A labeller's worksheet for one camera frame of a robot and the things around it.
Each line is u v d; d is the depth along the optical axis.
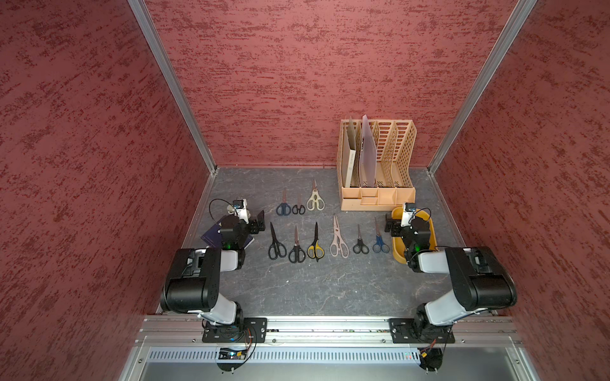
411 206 0.81
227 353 0.72
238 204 0.80
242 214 0.81
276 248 0.92
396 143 1.01
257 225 0.85
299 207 1.06
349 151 0.86
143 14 0.71
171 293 0.44
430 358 0.72
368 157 1.14
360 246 0.94
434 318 0.62
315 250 0.92
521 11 0.71
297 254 0.92
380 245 0.95
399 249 0.86
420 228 0.72
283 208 1.06
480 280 0.48
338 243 0.94
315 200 1.07
